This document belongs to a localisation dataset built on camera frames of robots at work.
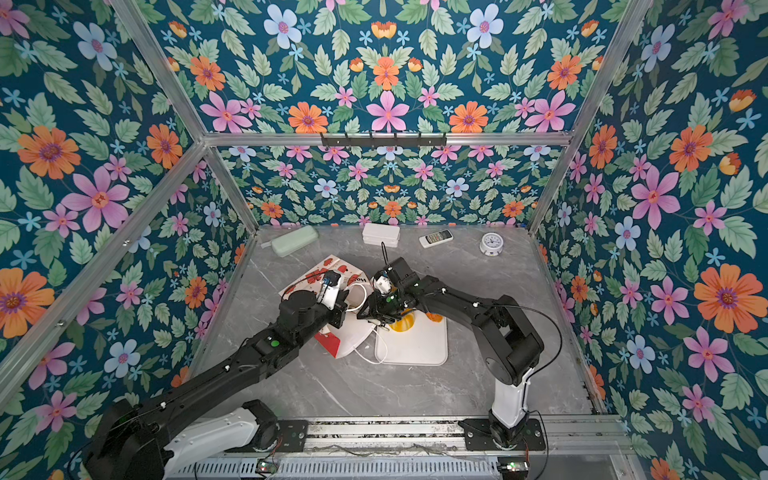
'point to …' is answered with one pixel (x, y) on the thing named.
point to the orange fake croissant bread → (434, 317)
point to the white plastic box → (375, 234)
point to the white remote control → (436, 238)
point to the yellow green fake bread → (404, 324)
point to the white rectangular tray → (425, 344)
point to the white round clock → (491, 244)
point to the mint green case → (293, 241)
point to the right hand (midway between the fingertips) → (362, 315)
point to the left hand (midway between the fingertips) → (351, 285)
